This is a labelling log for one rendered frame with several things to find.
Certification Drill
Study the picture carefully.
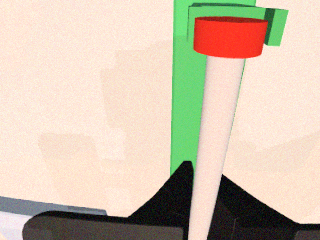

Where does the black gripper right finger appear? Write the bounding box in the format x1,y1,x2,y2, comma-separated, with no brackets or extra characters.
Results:
207,174,320,240

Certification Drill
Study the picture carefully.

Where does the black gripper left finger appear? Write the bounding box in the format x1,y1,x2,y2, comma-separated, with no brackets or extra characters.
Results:
22,161,194,240

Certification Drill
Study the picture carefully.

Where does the white pin with red cap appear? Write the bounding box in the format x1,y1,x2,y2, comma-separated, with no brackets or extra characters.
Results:
188,16,268,240

